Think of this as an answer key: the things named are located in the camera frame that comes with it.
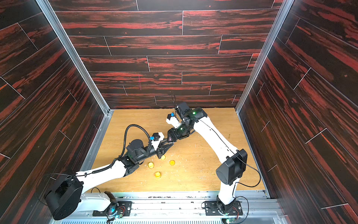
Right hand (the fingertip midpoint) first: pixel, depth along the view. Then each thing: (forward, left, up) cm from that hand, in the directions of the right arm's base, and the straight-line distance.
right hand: (176, 137), depth 78 cm
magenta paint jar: (-4, +3, +5) cm, 7 cm away
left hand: (-5, +2, +1) cm, 5 cm away
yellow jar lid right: (-6, +3, -21) cm, 22 cm away
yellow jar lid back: (-13, +6, +1) cm, 14 cm away
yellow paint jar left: (-9, +16, -18) cm, 26 cm away
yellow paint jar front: (-15, +11, -20) cm, 27 cm away
